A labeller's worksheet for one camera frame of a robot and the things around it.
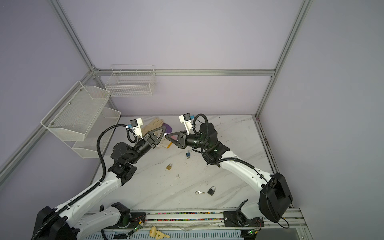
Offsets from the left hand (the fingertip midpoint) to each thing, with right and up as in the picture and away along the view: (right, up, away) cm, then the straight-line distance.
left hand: (166, 127), depth 64 cm
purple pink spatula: (-9, 0, +51) cm, 52 cm away
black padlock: (+21, -36, +18) cm, 45 cm away
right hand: (0, -5, -1) cm, 5 cm away
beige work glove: (-19, +4, +51) cm, 55 cm away
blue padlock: (+7, -18, +34) cm, 39 cm away
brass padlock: (-4, -24, +29) cm, 38 cm away
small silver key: (+15, -36, +18) cm, 43 cm away
